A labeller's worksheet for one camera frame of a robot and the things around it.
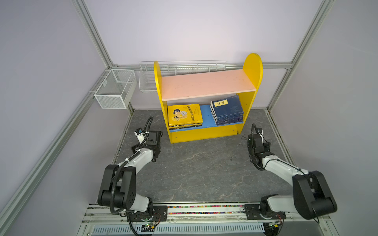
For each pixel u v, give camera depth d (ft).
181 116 2.95
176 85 2.52
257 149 2.28
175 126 2.91
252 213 2.42
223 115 2.98
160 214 2.42
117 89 3.35
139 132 2.57
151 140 2.36
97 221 2.41
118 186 1.44
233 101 3.08
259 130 2.56
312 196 1.40
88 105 2.40
